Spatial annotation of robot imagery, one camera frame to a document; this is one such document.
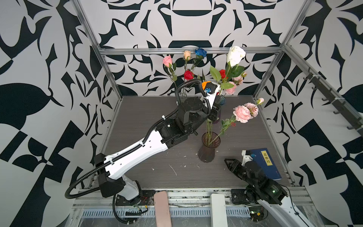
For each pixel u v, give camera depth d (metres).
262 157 0.87
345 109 0.55
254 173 0.59
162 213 0.69
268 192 0.56
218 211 0.68
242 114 0.60
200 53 0.83
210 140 0.77
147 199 0.73
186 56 0.85
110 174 0.38
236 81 0.85
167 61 0.76
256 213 0.71
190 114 0.41
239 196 0.74
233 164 0.71
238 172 0.70
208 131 0.74
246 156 0.73
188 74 0.78
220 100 0.93
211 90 0.45
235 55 0.42
